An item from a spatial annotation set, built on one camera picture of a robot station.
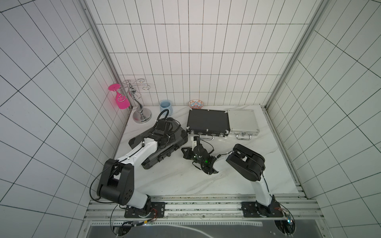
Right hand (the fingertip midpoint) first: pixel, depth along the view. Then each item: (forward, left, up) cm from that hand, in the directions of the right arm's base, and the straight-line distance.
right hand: (181, 144), depth 93 cm
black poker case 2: (+1, +2, +5) cm, 6 cm away
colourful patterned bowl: (+41, -7, -3) cm, 41 cm away
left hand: (0, +7, +4) cm, 8 cm away
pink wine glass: (+28, +47, +9) cm, 56 cm away
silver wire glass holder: (+25, +34, -2) cm, 43 cm away
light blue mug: (+35, +17, +1) cm, 39 cm away
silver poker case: (+20, -42, 0) cm, 46 cm away
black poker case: (+19, -17, 0) cm, 26 cm away
